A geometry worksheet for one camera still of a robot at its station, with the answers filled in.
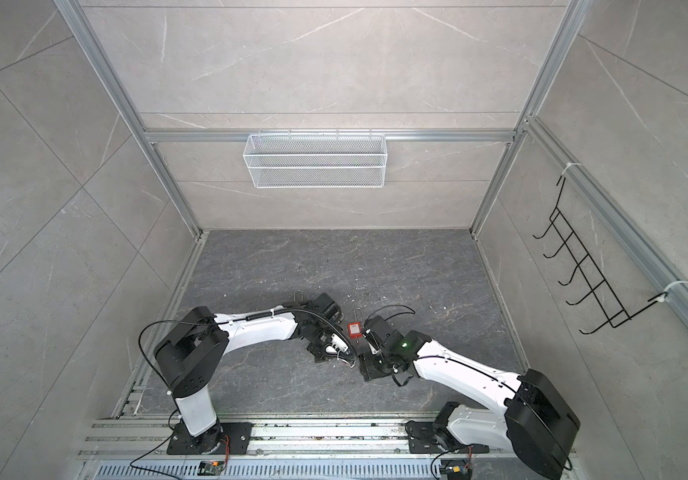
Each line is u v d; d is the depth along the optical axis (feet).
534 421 1.31
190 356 1.54
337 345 2.45
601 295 2.12
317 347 2.56
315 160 3.29
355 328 2.99
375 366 2.35
